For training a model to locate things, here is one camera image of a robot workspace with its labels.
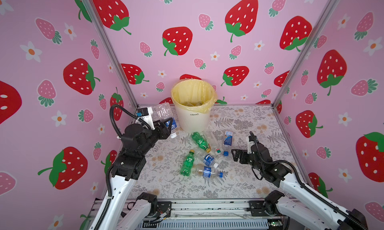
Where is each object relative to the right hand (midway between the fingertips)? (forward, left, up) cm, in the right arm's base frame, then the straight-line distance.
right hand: (237, 150), depth 81 cm
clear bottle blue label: (-4, +16, -7) cm, 18 cm away
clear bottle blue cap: (-11, +17, -8) cm, 21 cm away
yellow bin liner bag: (+38, +29, +5) cm, 48 cm away
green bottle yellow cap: (-10, +28, -9) cm, 31 cm away
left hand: (-2, +34, +25) cm, 43 cm away
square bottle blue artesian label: (+10, +4, -7) cm, 13 cm away
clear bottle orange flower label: (+9, +11, -10) cm, 17 cm away
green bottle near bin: (+8, +22, -7) cm, 24 cm away
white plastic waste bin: (+16, +28, +2) cm, 32 cm away
